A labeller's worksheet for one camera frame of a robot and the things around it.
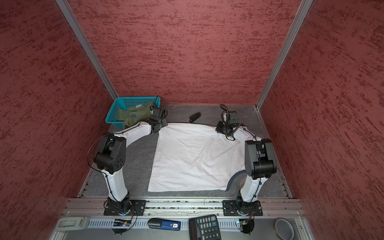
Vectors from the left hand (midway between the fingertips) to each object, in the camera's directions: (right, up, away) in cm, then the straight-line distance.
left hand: (162, 123), depth 99 cm
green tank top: (-20, +5, -2) cm, 21 cm away
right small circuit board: (+48, -49, -28) cm, 75 cm away
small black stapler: (+22, +4, +15) cm, 27 cm away
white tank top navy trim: (+22, -21, -7) cm, 32 cm away
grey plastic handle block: (-35, -46, -31) cm, 66 cm away
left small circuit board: (-15, -49, -26) cm, 58 cm away
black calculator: (+27, -48, -31) cm, 64 cm away
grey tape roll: (+66, -50, -30) cm, 88 cm away
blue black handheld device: (+9, -45, -32) cm, 57 cm away
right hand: (+37, -4, -2) cm, 37 cm away
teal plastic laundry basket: (-36, +16, +14) cm, 41 cm away
